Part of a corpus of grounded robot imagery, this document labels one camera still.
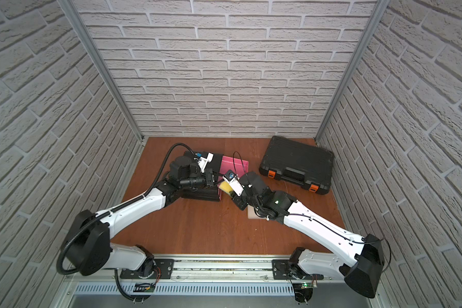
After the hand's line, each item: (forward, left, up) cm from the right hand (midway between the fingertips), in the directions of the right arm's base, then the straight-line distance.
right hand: (237, 187), depth 75 cm
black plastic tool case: (+21, -35, -14) cm, 43 cm away
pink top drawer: (+17, -1, -8) cm, 19 cm away
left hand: (+3, +3, +4) cm, 5 cm away
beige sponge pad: (-13, -4, +4) cm, 14 cm away
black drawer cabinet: (+7, +11, +7) cm, 15 cm away
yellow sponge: (0, +5, +2) cm, 5 cm away
